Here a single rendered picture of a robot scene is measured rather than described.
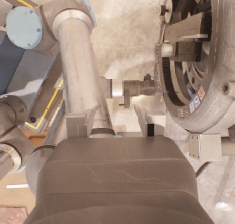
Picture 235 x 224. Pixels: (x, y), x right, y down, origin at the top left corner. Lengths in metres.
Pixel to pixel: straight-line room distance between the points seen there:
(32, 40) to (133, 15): 0.86
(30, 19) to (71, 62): 0.30
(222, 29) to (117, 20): 0.98
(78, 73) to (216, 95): 0.38
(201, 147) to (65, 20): 0.66
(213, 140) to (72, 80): 0.53
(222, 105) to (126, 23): 1.02
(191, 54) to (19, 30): 0.62
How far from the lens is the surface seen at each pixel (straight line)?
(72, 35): 0.60
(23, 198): 1.36
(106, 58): 1.36
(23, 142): 0.93
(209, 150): 0.71
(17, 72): 1.08
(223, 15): 0.53
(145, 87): 0.76
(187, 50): 0.61
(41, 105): 1.17
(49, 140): 0.52
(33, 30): 0.74
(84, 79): 0.46
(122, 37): 1.38
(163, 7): 0.94
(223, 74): 0.51
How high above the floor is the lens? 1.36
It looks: 76 degrees down
